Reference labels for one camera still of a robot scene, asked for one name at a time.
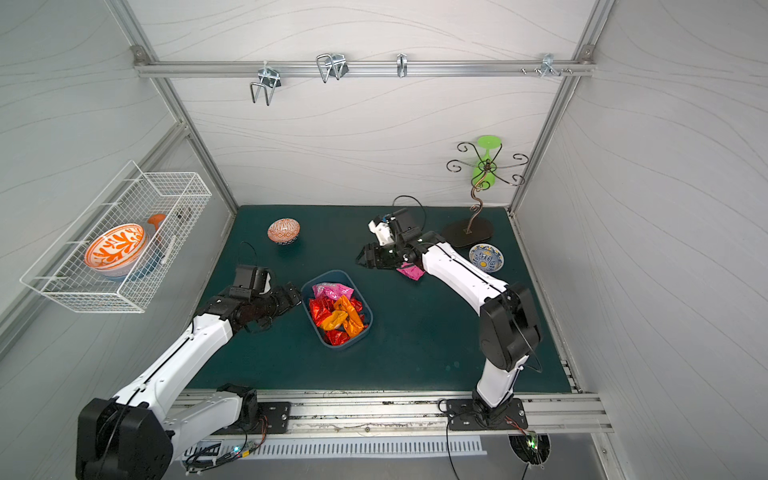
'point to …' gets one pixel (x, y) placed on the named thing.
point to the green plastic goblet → (484, 170)
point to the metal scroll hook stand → (476, 232)
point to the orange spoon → (156, 219)
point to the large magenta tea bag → (331, 290)
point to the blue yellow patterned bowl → (487, 256)
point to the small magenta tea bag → (410, 271)
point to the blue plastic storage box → (344, 278)
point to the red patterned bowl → (284, 231)
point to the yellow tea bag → (334, 320)
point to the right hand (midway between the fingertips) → (363, 259)
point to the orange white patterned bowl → (116, 251)
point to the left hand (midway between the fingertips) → (295, 302)
